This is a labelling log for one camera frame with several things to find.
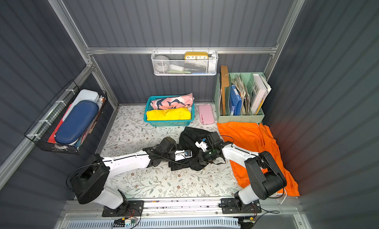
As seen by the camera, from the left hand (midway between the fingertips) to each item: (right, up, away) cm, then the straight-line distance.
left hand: (184, 157), depth 85 cm
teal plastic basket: (-4, +19, +17) cm, 26 cm away
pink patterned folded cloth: (-1, +35, +19) cm, 40 cm away
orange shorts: (+49, +9, +13) cm, 52 cm away
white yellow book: (+50, +42, +9) cm, 65 cm away
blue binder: (+34, +34, +12) cm, 49 cm away
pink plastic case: (+16, +26, +28) cm, 41 cm away
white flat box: (-54, +35, -7) cm, 65 cm away
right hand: (+7, -2, -2) cm, 8 cm away
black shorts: (+2, +10, +14) cm, 17 cm away
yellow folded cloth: (-9, +26, +16) cm, 32 cm away
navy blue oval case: (-49, +21, -17) cm, 56 cm away
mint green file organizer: (+38, +33, +13) cm, 52 cm away
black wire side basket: (-58, +17, -24) cm, 65 cm away
